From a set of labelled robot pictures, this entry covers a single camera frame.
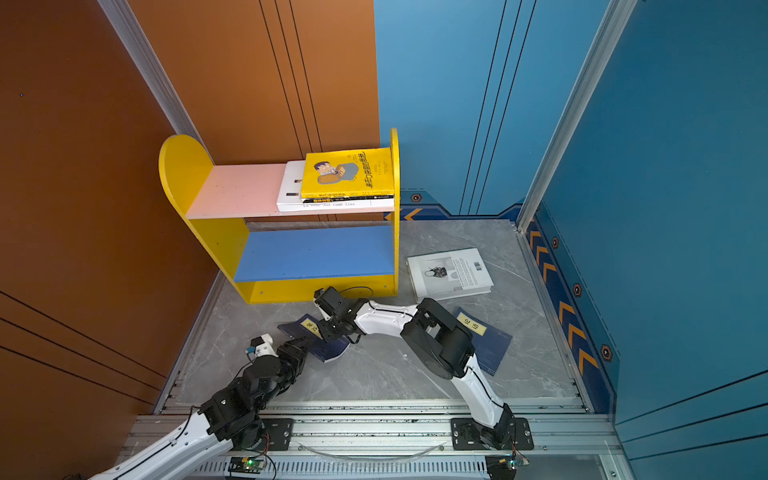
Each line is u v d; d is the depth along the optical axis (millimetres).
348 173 685
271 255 945
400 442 736
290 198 671
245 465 710
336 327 707
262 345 746
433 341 544
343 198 656
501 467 709
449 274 998
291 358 713
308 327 911
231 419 581
